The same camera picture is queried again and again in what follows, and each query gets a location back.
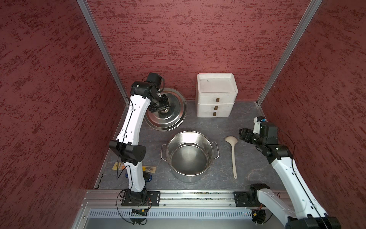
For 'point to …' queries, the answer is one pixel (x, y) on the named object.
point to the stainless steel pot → (190, 155)
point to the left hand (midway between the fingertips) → (163, 110)
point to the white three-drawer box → (216, 93)
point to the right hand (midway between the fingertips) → (243, 134)
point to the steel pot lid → (169, 119)
